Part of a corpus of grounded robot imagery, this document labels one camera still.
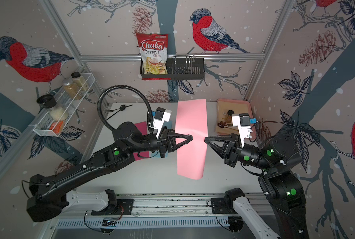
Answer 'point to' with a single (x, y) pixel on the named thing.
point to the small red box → (56, 126)
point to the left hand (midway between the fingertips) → (191, 140)
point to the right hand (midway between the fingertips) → (206, 140)
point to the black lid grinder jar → (57, 112)
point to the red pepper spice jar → (230, 112)
